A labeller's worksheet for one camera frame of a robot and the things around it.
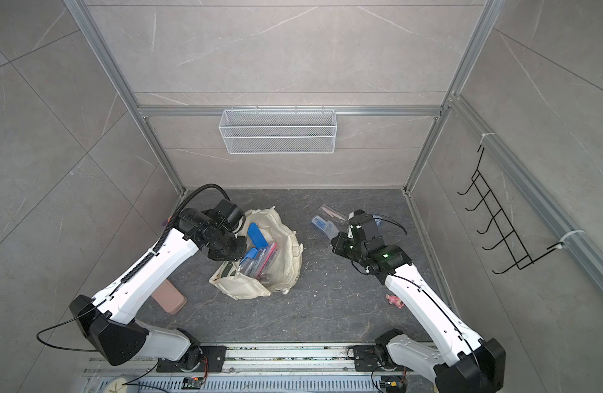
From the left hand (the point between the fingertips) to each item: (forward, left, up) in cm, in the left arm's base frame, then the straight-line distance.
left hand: (246, 252), depth 74 cm
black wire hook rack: (-10, -72, +12) cm, 74 cm away
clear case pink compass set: (+30, -32, -21) cm, 49 cm away
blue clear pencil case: (+11, -26, -3) cm, 28 cm away
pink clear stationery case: (+6, -3, -15) cm, 17 cm away
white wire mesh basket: (+52, -8, +9) cm, 53 cm away
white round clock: (-32, +35, -16) cm, 50 cm away
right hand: (+3, -28, 0) cm, 28 cm away
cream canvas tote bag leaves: (-6, +5, -7) cm, 11 cm away
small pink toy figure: (-10, -49, -19) cm, 54 cm away
